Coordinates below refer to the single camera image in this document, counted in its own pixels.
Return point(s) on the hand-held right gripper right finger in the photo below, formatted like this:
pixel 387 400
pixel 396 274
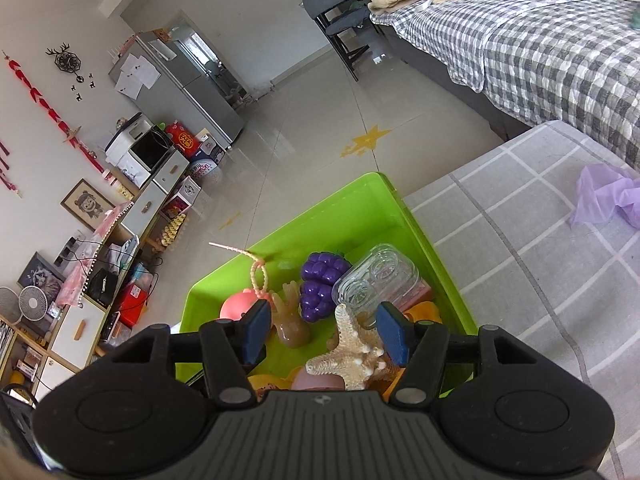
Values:
pixel 395 335

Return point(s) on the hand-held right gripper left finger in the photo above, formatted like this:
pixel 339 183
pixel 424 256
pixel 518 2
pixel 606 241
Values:
pixel 257 332

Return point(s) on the amber hand-shaped toy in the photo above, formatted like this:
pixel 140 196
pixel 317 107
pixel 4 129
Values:
pixel 292 327

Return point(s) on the beige starfish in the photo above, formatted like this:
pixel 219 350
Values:
pixel 350 355

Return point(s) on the small pink toy box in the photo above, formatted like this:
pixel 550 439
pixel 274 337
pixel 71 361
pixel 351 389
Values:
pixel 425 294

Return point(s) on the clear plastic lens case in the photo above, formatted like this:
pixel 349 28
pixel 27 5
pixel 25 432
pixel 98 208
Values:
pixel 370 272

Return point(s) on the purple toy grapes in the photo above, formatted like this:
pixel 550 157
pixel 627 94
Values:
pixel 320 280

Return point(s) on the green plastic box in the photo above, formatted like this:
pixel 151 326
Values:
pixel 350 220

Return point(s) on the white wooden cabinet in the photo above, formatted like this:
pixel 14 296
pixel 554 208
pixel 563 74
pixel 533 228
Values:
pixel 75 335

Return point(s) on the yellow star floor sticker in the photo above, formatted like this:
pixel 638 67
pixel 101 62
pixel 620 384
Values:
pixel 367 140
pixel 230 220

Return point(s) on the white desk fan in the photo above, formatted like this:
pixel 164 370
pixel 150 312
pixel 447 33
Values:
pixel 9 305
pixel 33 301

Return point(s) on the red storage box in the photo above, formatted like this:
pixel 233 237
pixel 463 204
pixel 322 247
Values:
pixel 132 305

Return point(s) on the row of yellow toys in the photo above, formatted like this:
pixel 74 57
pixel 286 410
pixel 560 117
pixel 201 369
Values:
pixel 172 230

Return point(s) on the white checkered tablecloth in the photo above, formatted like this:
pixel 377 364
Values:
pixel 525 260

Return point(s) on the dark framed picture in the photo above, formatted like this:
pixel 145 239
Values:
pixel 40 275

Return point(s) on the white red carton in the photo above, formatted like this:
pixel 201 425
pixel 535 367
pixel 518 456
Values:
pixel 187 190

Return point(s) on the black box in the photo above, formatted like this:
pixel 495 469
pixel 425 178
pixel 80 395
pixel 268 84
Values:
pixel 102 285

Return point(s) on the white round bag red label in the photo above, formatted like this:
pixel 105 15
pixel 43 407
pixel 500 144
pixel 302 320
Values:
pixel 206 171

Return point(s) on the pink cloth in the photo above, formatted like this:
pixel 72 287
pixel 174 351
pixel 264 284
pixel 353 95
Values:
pixel 107 225

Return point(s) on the white blue cardboard box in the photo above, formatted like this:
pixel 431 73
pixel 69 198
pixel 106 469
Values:
pixel 210 147

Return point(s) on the red gift box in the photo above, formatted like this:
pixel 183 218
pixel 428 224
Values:
pixel 185 142

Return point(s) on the white microwave oven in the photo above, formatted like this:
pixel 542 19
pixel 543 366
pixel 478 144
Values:
pixel 150 150

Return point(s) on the framed cartoon picture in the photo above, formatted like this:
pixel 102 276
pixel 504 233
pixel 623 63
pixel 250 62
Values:
pixel 87 202

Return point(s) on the white printer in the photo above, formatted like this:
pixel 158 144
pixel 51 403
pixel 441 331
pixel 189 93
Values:
pixel 120 140

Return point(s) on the silver refrigerator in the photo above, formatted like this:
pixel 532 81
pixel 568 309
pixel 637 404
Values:
pixel 200 95

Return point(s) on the purple glove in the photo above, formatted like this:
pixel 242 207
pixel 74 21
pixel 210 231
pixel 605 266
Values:
pixel 600 195

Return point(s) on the dark grey sofa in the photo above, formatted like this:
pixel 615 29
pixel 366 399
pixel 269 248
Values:
pixel 450 75

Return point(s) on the white paper sheets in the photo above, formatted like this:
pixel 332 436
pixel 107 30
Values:
pixel 137 75

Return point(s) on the grey plaid sofa cover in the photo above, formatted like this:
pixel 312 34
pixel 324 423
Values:
pixel 550 60

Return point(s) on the red hanging wall decoration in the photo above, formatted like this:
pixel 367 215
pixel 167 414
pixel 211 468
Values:
pixel 7 170
pixel 35 92

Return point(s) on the black deer wall stickers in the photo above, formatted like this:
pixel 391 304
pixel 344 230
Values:
pixel 82 87

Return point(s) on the black wall clock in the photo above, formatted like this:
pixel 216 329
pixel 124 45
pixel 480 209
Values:
pixel 66 62

